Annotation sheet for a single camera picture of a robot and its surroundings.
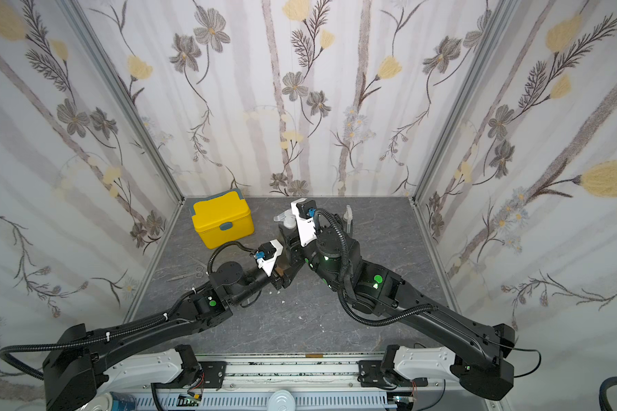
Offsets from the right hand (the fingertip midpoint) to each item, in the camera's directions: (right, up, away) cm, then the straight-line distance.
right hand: (292, 227), depth 55 cm
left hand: (0, -7, +12) cm, 14 cm away
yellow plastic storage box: (-30, +2, +40) cm, 50 cm away
